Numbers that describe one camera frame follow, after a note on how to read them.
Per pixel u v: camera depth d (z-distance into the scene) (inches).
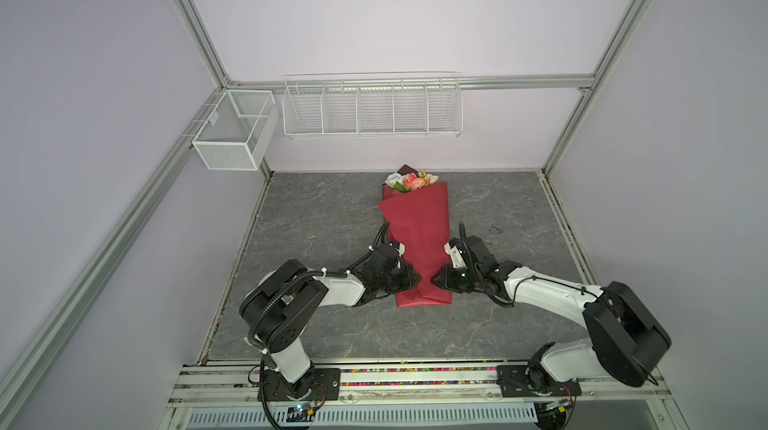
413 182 43.6
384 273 28.9
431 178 44.2
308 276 20.5
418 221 38.0
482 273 26.8
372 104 38.7
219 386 29.7
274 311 18.2
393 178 44.0
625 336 17.0
